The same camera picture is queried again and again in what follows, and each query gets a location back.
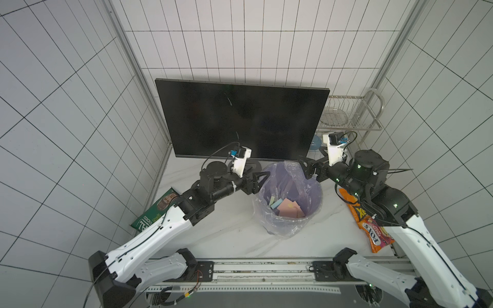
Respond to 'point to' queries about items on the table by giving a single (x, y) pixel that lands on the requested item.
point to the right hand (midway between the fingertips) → (301, 153)
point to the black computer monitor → (208, 119)
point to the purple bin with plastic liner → (287, 179)
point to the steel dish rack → (357, 113)
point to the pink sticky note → (289, 208)
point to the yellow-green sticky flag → (272, 199)
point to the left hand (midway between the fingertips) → (259, 174)
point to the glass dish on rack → (334, 116)
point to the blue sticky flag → (275, 205)
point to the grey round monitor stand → (252, 165)
